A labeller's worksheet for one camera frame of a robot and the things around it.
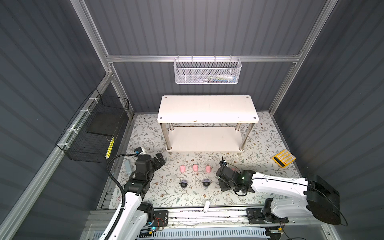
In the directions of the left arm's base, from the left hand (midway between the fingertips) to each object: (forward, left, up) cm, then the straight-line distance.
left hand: (155, 157), depth 81 cm
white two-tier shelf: (+35, -33, -12) cm, 50 cm away
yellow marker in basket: (-2, +18, +14) cm, 23 cm away
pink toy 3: (-3, -30, -11) cm, 32 cm away
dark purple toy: (-12, -15, -9) cm, 21 cm away
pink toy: (-2, -15, -11) cm, 18 cm away
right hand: (-13, -37, -11) cm, 40 cm away
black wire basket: (+5, +29, +15) cm, 33 cm away
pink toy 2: (-2, -22, -11) cm, 25 cm away
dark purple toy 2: (-13, -27, -8) cm, 31 cm away
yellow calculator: (+1, -79, -11) cm, 80 cm away
